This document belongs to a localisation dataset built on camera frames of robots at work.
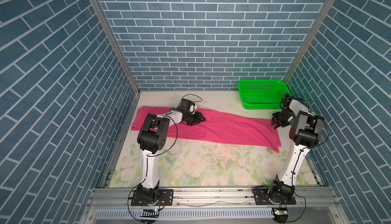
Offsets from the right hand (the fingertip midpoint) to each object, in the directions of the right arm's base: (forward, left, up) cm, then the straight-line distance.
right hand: (273, 124), depth 101 cm
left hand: (-3, +46, +3) cm, 46 cm away
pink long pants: (-6, +12, +2) cm, 14 cm away
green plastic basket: (+28, +3, 0) cm, 29 cm away
